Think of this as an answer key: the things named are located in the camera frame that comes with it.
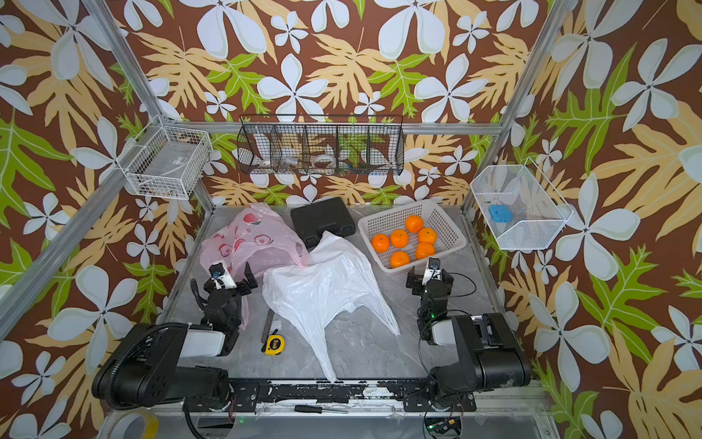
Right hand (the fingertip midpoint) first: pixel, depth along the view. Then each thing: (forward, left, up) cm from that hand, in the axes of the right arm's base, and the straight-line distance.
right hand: (427, 267), depth 91 cm
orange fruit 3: (+6, +8, -4) cm, 11 cm away
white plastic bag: (-5, +31, +3) cm, 32 cm away
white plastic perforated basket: (+20, +2, -6) cm, 21 cm away
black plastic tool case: (+24, +41, -2) cm, 48 cm away
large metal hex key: (-16, +53, -9) cm, 56 cm away
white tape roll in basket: (+34, +35, +18) cm, 53 cm away
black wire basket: (+37, +37, +23) cm, 57 cm away
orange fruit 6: (+12, -2, -6) cm, 14 cm away
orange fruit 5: (+17, -4, -3) cm, 18 cm away
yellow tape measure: (-23, +49, -7) cm, 55 cm away
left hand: (-2, +64, +5) cm, 64 cm away
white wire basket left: (+24, +86, +26) cm, 93 cm away
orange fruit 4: (+23, +1, -3) cm, 23 cm away
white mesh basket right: (+11, -26, +18) cm, 34 cm away
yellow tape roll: (-43, +82, -8) cm, 93 cm away
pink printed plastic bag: (+9, +58, +5) cm, 59 cm away
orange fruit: (+12, +15, -2) cm, 19 cm away
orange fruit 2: (+16, +7, -4) cm, 18 cm away
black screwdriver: (-40, +36, -8) cm, 54 cm away
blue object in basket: (+9, -21, +17) cm, 28 cm away
